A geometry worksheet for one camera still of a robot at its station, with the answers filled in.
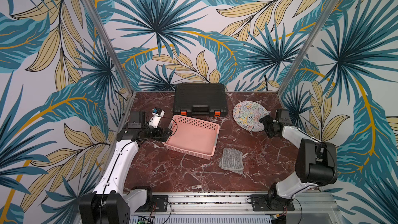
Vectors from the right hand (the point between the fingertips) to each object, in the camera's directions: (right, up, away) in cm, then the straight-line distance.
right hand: (262, 122), depth 96 cm
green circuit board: (-65, -43, -25) cm, 82 cm away
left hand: (-58, -2, -16) cm, 60 cm away
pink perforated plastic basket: (-43, -8, 0) cm, 44 cm away
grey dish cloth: (-21, -19, -12) cm, 31 cm away
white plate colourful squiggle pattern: (-6, +4, +11) cm, 13 cm away
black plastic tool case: (-39, +15, +12) cm, 43 cm away
